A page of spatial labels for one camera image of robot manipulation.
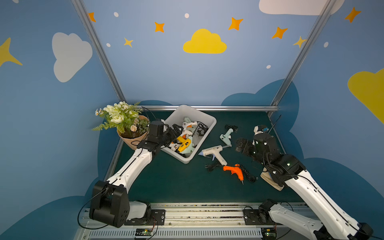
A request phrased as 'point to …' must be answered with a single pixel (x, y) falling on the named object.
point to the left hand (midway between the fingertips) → (179, 129)
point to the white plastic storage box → (197, 125)
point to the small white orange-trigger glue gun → (186, 132)
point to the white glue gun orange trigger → (185, 124)
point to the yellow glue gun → (185, 143)
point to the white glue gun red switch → (173, 146)
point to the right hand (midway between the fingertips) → (245, 141)
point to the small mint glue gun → (190, 148)
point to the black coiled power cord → (209, 167)
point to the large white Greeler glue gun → (213, 151)
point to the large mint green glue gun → (187, 120)
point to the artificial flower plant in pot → (131, 125)
